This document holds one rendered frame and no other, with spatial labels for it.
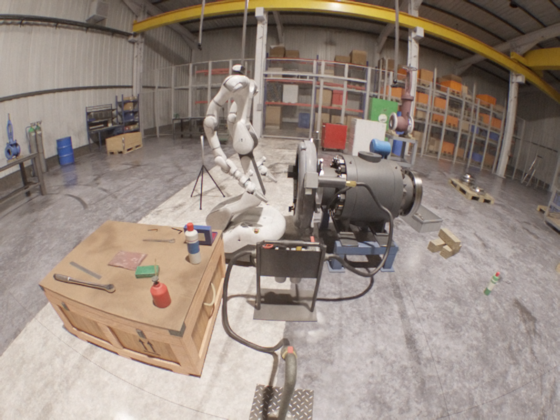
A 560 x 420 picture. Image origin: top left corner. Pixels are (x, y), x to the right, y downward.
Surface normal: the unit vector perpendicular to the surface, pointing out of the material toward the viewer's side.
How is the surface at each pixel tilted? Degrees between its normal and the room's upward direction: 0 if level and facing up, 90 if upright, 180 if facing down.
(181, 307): 0
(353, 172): 46
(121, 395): 0
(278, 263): 90
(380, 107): 90
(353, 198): 87
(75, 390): 0
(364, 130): 90
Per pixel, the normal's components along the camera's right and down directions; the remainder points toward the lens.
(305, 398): 0.05, -0.91
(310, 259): -0.02, 0.42
